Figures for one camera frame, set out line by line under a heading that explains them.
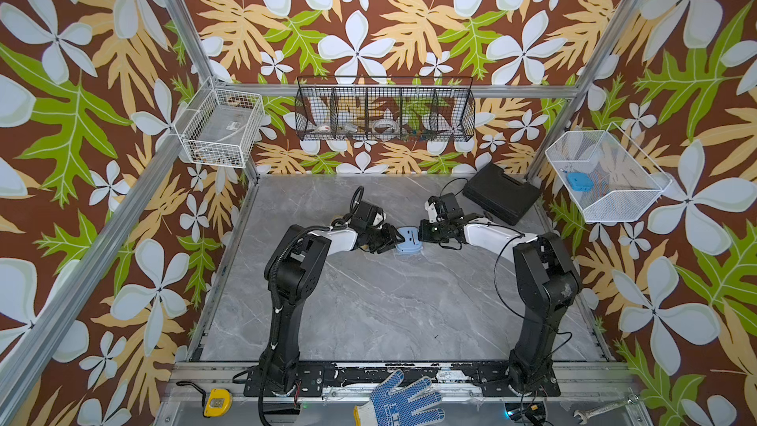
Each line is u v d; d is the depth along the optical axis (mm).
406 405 704
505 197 1080
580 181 826
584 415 691
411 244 958
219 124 856
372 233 848
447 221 831
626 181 764
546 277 507
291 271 542
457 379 752
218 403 693
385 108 984
